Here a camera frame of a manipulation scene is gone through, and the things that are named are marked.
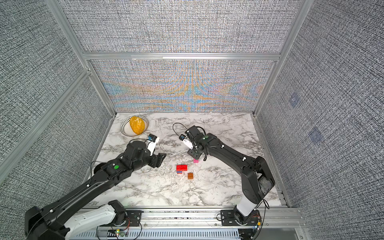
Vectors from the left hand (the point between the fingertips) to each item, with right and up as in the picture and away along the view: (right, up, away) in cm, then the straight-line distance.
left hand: (162, 151), depth 76 cm
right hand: (+17, +2, +10) cm, 20 cm away
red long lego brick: (+9, -11, +10) cm, 17 cm away
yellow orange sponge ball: (-22, +14, +28) cm, 38 cm away
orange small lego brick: (+14, -16, +10) cm, 24 cm away
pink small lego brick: (+17, -9, +17) cm, 26 cm away
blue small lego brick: (+7, -15, +14) cm, 22 cm away
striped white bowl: (-32, +11, +30) cm, 45 cm away
